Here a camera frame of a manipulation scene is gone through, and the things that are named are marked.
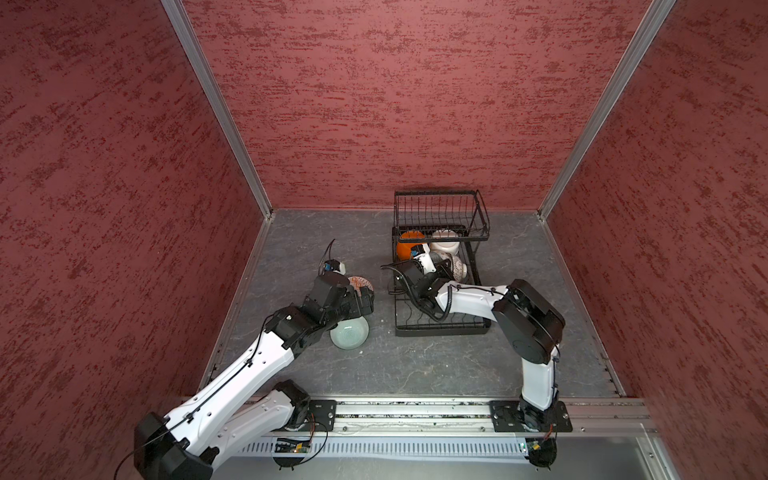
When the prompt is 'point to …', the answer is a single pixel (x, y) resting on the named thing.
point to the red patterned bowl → (359, 282)
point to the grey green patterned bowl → (435, 259)
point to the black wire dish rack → (438, 226)
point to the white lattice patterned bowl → (459, 269)
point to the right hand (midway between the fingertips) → (447, 266)
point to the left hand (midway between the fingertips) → (359, 303)
